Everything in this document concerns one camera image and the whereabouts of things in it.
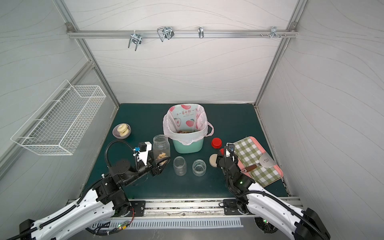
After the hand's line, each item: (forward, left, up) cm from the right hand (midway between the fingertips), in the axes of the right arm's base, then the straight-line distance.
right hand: (225, 151), depth 82 cm
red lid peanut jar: (-10, +31, +20) cm, 38 cm away
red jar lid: (+10, +4, -9) cm, 14 cm away
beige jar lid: (-1, +7, -10) cm, 12 cm away
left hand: (-10, +30, +14) cm, 34 cm away
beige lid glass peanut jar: (-6, +15, -9) cm, 19 cm away
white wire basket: (-3, +80, +22) cm, 84 cm away
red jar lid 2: (-3, +3, +5) cm, 7 cm away
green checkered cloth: (+4, -17, -11) cm, 20 cm away
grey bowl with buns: (+14, +67, -4) cm, 69 cm away
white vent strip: (-36, +53, -10) cm, 64 cm away
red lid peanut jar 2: (-10, +25, +1) cm, 27 cm away
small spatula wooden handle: (-5, -15, -10) cm, 19 cm away
